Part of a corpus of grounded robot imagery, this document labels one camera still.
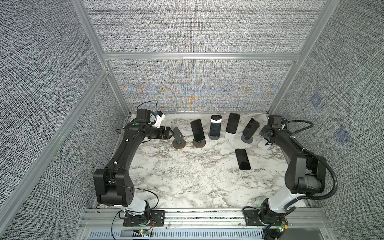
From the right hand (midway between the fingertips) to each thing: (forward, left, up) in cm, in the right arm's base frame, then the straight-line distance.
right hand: (272, 134), depth 92 cm
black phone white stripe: (+9, +34, -1) cm, 35 cm away
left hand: (-5, +63, +8) cm, 64 cm away
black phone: (+10, +23, 0) cm, 25 cm away
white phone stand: (+6, +24, -10) cm, 26 cm away
